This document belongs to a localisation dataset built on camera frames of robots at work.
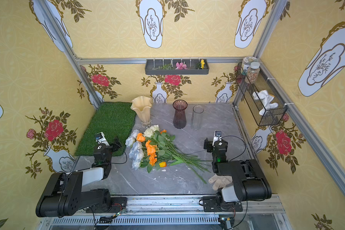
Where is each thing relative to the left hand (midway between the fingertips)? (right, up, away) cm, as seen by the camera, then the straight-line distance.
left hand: (104, 139), depth 89 cm
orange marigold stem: (+38, +4, +7) cm, 39 cm away
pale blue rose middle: (+21, -7, -4) cm, 23 cm away
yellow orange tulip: (+37, -15, -3) cm, 40 cm away
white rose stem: (+41, -4, +1) cm, 41 cm away
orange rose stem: (+35, -5, -1) cm, 35 cm away
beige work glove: (+70, -23, -8) cm, 74 cm away
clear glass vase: (+59, +14, +5) cm, 60 cm away
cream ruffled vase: (+21, +22, +9) cm, 32 cm away
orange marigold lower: (+31, -11, -6) cm, 33 cm away
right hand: (+72, 0, +4) cm, 72 cm away
